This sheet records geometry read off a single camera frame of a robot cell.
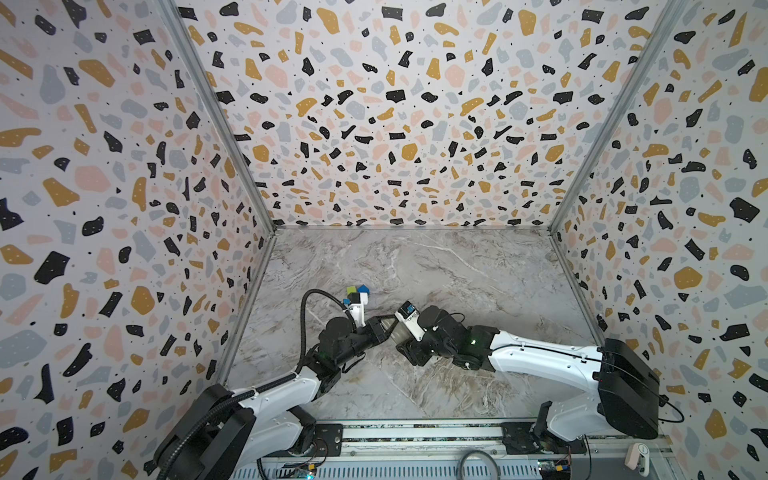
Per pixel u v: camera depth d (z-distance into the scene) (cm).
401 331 78
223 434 41
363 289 101
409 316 70
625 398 41
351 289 101
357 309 75
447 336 60
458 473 71
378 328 73
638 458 71
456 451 74
